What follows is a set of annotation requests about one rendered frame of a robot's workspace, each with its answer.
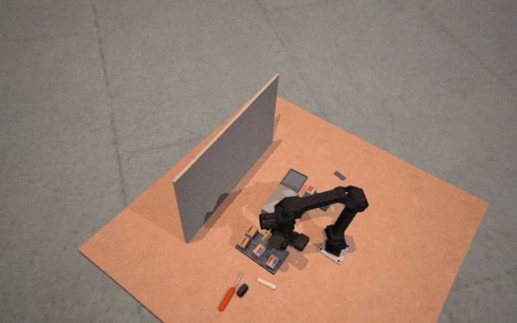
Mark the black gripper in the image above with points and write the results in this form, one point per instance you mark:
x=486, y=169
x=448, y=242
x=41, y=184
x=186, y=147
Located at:
x=295, y=239

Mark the cream flat bar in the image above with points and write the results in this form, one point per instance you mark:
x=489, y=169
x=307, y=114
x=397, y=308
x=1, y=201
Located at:
x=268, y=284

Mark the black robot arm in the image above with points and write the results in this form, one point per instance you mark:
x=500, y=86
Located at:
x=293, y=207

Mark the orange-handled screwdriver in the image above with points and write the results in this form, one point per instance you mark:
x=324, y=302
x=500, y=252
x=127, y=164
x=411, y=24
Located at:
x=228, y=296

